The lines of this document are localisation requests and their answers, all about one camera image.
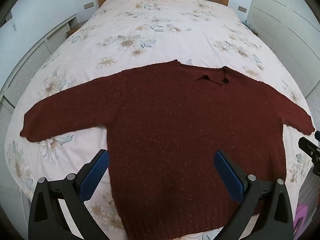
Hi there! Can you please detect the floral bed sheet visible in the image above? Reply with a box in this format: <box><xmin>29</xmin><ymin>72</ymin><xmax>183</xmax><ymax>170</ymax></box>
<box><xmin>5</xmin><ymin>0</ymin><xmax>316</xmax><ymax>240</ymax></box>

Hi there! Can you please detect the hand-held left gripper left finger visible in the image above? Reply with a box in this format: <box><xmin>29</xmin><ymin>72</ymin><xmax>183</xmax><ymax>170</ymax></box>
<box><xmin>28</xmin><ymin>149</ymin><xmax>110</xmax><ymax>240</ymax></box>

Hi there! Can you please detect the purple plastic object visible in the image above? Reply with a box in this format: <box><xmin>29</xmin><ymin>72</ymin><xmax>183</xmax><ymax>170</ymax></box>
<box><xmin>293</xmin><ymin>204</ymin><xmax>310</xmax><ymax>240</ymax></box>

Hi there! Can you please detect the white radiator cover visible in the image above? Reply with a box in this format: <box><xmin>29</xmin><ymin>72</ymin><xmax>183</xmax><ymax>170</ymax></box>
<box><xmin>0</xmin><ymin>14</ymin><xmax>77</xmax><ymax>205</ymax></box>

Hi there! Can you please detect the dark red knit sweater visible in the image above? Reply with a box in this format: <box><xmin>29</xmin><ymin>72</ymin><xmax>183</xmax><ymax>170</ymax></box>
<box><xmin>20</xmin><ymin>59</ymin><xmax>316</xmax><ymax>238</ymax></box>

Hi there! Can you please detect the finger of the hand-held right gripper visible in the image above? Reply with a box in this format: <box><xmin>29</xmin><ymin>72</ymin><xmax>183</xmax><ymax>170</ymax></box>
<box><xmin>298</xmin><ymin>130</ymin><xmax>320</xmax><ymax>176</ymax></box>

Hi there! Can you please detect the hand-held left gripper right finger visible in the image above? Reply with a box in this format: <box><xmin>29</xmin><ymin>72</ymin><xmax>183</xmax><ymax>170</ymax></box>
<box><xmin>214</xmin><ymin>150</ymin><xmax>293</xmax><ymax>240</ymax></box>

